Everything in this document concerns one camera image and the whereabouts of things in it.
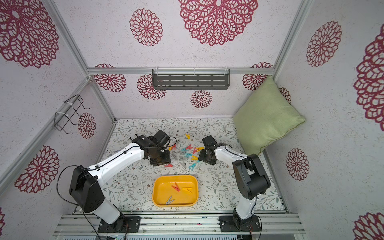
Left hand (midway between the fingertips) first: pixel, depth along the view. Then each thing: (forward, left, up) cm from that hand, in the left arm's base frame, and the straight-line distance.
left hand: (167, 163), depth 82 cm
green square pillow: (+23, -56, +14) cm, 62 cm away
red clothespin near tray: (+5, +1, -13) cm, 13 cm away
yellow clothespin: (+28, -11, -13) cm, 33 cm away
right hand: (+9, -20, -10) cm, 24 cm away
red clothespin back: (-9, -4, -12) cm, 16 cm away
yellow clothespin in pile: (+18, -19, -14) cm, 29 cm away
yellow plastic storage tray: (-11, -4, -13) cm, 17 cm away
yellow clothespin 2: (+10, -15, -13) cm, 22 cm away
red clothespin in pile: (+19, -11, -13) cm, 26 cm away
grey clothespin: (-17, -1, -11) cm, 20 cm away
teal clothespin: (+4, -14, -13) cm, 20 cm away
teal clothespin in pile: (+13, -10, -13) cm, 21 cm away
